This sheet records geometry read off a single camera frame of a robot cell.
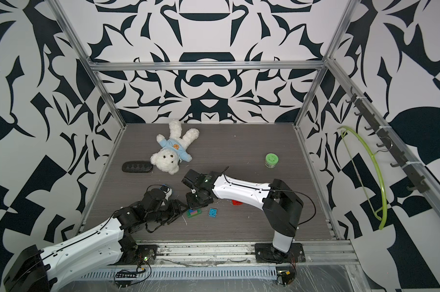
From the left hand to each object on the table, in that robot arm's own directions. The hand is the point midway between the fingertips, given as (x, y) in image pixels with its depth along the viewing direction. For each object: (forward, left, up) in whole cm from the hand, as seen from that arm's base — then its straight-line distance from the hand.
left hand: (188, 206), depth 80 cm
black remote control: (+24, +28, -3) cm, 37 cm away
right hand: (+1, -1, 0) cm, 2 cm away
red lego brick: (+3, -22, -6) cm, 23 cm away
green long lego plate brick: (-2, 0, -4) cm, 5 cm away
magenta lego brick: (-2, -2, -2) cm, 3 cm away
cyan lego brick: (-1, -11, -7) cm, 13 cm away
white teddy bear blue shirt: (+30, +10, +2) cm, 31 cm away
